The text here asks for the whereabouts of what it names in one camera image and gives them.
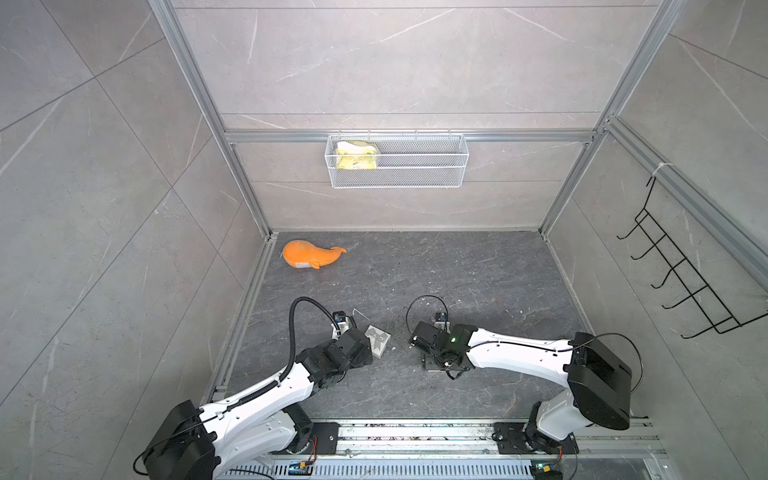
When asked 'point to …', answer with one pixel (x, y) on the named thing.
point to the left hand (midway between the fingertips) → (357, 343)
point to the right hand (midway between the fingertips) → (435, 360)
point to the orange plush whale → (304, 255)
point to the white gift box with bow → (378, 339)
